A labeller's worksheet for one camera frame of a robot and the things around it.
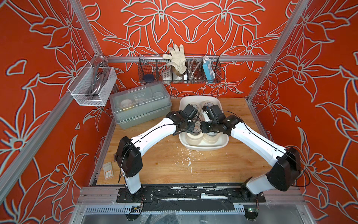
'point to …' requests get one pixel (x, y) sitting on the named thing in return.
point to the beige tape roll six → (203, 104)
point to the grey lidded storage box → (134, 107)
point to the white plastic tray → (202, 141)
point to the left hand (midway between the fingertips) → (190, 125)
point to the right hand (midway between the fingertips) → (198, 126)
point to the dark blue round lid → (148, 77)
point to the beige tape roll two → (211, 139)
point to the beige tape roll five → (195, 105)
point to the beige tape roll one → (194, 140)
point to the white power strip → (167, 76)
